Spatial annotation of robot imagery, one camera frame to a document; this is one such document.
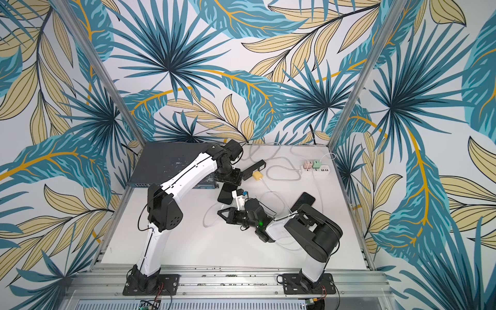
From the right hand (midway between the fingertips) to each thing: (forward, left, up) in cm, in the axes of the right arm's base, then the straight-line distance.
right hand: (207, 226), depth 78 cm
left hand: (+18, -10, +4) cm, 21 cm away
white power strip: (+33, -59, -8) cm, 68 cm away
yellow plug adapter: (+31, -22, -8) cm, 39 cm away
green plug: (+34, -54, -3) cm, 64 cm away
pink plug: (+32, -48, -1) cm, 58 cm away
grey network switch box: (+42, +32, -7) cm, 53 cm away
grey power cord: (+41, -32, -11) cm, 53 cm away
